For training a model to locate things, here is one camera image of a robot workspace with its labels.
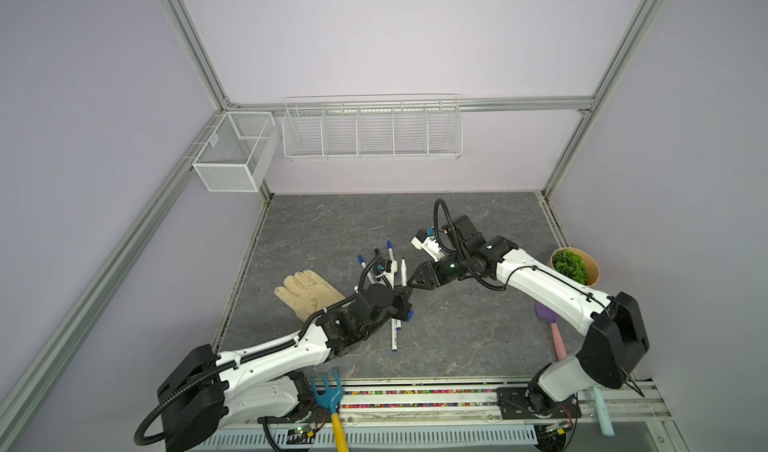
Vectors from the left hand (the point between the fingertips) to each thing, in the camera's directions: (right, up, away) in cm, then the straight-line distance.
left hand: (411, 292), depth 77 cm
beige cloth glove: (-31, -5, +17) cm, 36 cm away
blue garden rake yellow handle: (-20, -26, -3) cm, 33 cm away
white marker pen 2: (-11, +8, +28) cm, 31 cm away
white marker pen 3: (-2, +5, -2) cm, 6 cm away
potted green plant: (+48, +6, +9) cm, 50 cm away
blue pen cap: (+1, -9, +13) cm, 16 cm away
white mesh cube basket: (-58, +42, +24) cm, 76 cm away
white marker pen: (-6, +10, +29) cm, 31 cm away
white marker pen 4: (-4, -12, +10) cm, 16 cm away
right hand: (+1, +2, +1) cm, 2 cm away
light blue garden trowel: (+46, -29, -6) cm, 55 cm away
